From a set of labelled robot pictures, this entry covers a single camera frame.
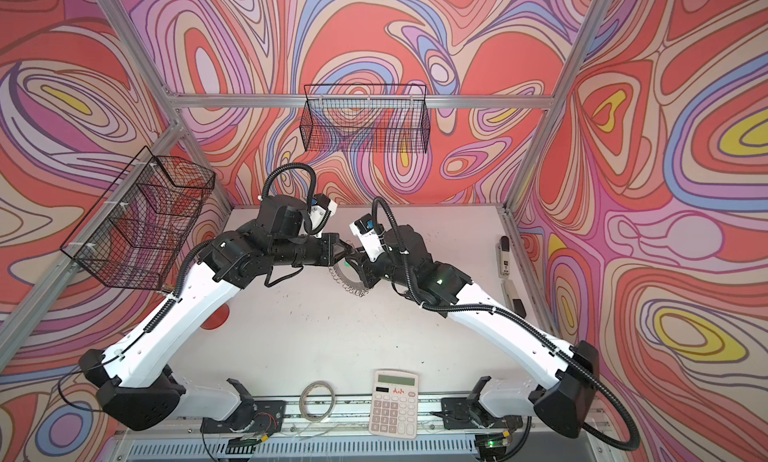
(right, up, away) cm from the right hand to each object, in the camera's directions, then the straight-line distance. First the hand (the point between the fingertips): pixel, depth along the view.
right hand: (357, 261), depth 69 cm
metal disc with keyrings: (-4, -4, +6) cm, 8 cm away
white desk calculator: (+9, -36, +4) cm, 38 cm away
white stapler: (+47, -1, +31) cm, 57 cm away
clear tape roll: (-14, -36, +7) cm, 39 cm away
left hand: (0, +3, -5) cm, 6 cm away
